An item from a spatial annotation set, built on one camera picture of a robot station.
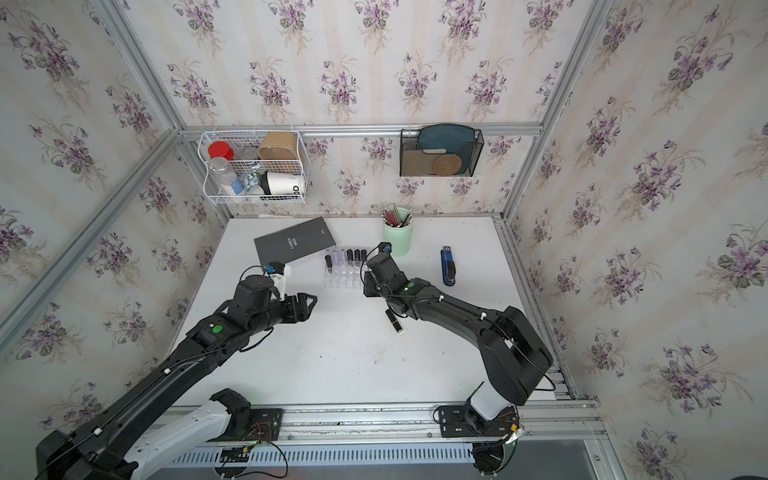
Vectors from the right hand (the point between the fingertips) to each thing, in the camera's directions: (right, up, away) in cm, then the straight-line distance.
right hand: (371, 276), depth 87 cm
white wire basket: (-35, +35, +6) cm, 49 cm away
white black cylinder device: (-29, +29, +6) cm, 42 cm away
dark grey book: (-29, +10, +20) cm, 37 cm away
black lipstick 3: (-5, +6, +12) cm, 14 cm away
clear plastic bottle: (-44, +30, -1) cm, 53 cm away
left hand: (-16, -5, -10) cm, 20 cm away
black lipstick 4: (-3, +6, +11) cm, 13 cm away
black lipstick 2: (-8, +6, +11) cm, 15 cm away
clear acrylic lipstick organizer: (-11, +1, +14) cm, 18 cm away
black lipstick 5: (+7, -15, +3) cm, 17 cm away
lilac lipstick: (-10, +5, +12) cm, 16 cm away
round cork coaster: (+24, +36, +10) cm, 44 cm away
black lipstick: (-15, +3, +12) cm, 19 cm away
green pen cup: (+8, +15, +9) cm, 19 cm away
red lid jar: (-48, +39, +5) cm, 62 cm away
